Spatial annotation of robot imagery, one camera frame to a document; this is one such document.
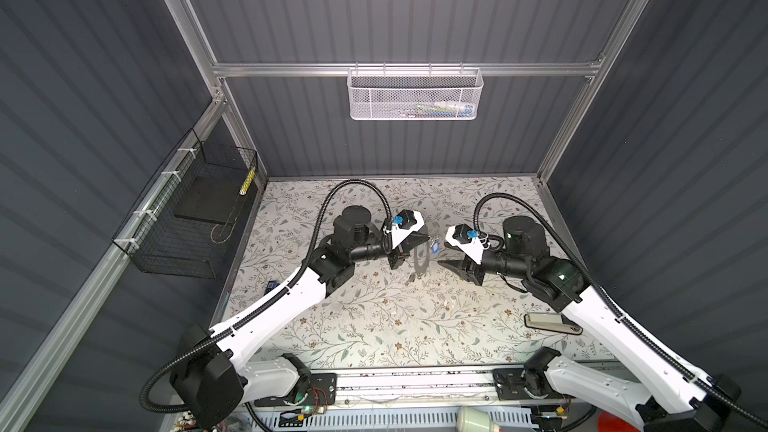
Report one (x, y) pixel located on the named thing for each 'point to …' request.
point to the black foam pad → (211, 198)
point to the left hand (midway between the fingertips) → (427, 234)
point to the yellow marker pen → (247, 181)
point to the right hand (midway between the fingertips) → (448, 252)
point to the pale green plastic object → (474, 419)
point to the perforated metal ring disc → (419, 268)
